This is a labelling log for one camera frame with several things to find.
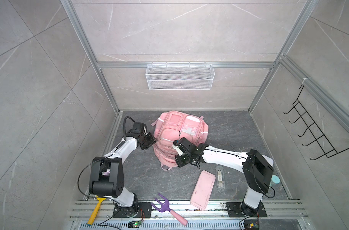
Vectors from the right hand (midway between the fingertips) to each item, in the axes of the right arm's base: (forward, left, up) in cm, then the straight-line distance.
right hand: (177, 162), depth 84 cm
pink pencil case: (-17, -13, -4) cm, 22 cm away
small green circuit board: (-30, +20, -4) cm, 36 cm away
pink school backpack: (+28, +5, 0) cm, 29 cm away
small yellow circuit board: (-31, -37, -7) cm, 48 cm away
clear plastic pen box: (-8, -25, -5) cm, 27 cm away
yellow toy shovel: (-24, +43, -4) cm, 50 cm away
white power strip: (+2, -58, -3) cm, 58 cm away
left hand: (+15, +13, +3) cm, 20 cm away
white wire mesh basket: (+54, -3, +24) cm, 59 cm away
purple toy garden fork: (-23, +7, -6) cm, 25 cm away
